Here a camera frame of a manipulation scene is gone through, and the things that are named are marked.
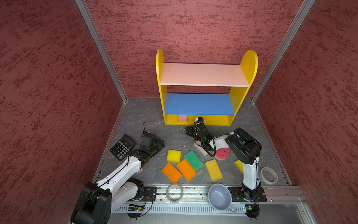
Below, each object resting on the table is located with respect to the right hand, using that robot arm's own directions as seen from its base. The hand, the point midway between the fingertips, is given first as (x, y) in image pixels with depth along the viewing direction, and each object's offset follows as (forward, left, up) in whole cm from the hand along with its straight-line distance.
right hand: (184, 130), depth 97 cm
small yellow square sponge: (-18, +7, -2) cm, 19 cm away
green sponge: (-21, -6, -3) cm, 22 cm away
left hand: (-13, +14, +2) cm, 19 cm away
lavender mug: (-42, -18, -3) cm, 45 cm away
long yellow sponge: (-27, -17, -4) cm, 32 cm away
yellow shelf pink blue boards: (+37, -25, +1) cm, 45 cm away
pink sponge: (+10, +1, 0) cm, 10 cm away
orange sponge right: (-26, -1, -4) cm, 26 cm away
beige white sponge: (-13, -9, +3) cm, 16 cm away
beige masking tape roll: (-31, -50, -5) cm, 59 cm away
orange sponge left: (-28, +8, -4) cm, 29 cm away
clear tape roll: (-38, +7, -5) cm, 39 cm away
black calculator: (-12, +41, -2) cm, 43 cm away
